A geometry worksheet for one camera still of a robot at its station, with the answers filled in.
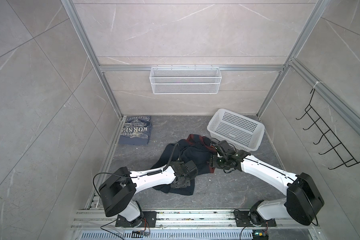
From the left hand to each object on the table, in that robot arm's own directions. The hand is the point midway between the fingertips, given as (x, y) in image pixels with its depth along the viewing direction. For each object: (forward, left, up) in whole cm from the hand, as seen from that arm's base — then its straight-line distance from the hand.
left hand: (185, 180), depth 83 cm
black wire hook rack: (-5, -64, +31) cm, 71 cm away
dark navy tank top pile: (+21, -9, 0) cm, 23 cm away
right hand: (+9, -16, +4) cm, 19 cm away
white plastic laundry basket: (+34, -45, -2) cm, 57 cm away
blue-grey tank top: (+38, +34, -1) cm, 51 cm away
